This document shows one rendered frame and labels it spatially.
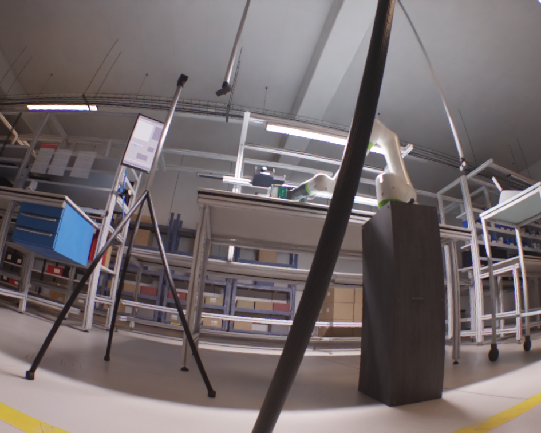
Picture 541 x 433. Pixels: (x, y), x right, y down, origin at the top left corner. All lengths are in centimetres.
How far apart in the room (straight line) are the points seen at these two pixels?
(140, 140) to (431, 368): 262
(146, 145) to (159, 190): 386
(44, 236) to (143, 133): 127
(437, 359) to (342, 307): 412
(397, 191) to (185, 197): 536
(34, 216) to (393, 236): 221
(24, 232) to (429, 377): 248
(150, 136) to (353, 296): 419
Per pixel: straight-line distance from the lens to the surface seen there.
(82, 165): 305
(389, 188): 144
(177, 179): 656
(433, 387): 124
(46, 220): 223
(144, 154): 268
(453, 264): 232
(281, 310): 546
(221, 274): 371
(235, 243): 243
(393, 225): 117
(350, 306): 530
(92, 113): 346
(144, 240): 567
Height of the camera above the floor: 30
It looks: 21 degrees up
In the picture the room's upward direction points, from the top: 5 degrees clockwise
